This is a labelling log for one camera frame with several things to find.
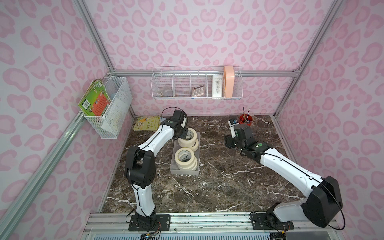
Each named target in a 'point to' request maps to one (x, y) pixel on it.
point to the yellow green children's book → (147, 123)
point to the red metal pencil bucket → (245, 119)
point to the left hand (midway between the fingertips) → (182, 130)
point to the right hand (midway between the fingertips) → (229, 134)
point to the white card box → (217, 86)
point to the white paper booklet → (114, 116)
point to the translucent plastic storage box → (174, 169)
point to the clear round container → (166, 93)
